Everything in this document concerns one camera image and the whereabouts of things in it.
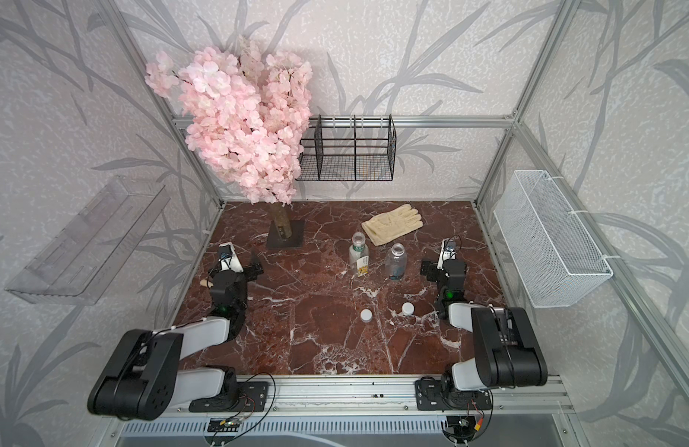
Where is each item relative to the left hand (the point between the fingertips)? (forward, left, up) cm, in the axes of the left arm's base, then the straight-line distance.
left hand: (240, 251), depth 86 cm
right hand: (+3, -65, -5) cm, 65 cm away
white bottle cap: (-15, -40, -14) cm, 45 cm away
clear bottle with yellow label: (+4, -37, -8) cm, 38 cm away
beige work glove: (+23, -51, -13) cm, 57 cm away
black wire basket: (+41, -30, +10) cm, 52 cm away
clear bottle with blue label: (-1, -50, -4) cm, 50 cm away
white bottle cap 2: (-13, -54, -13) cm, 57 cm away
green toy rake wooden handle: (-3, +16, -15) cm, 22 cm away
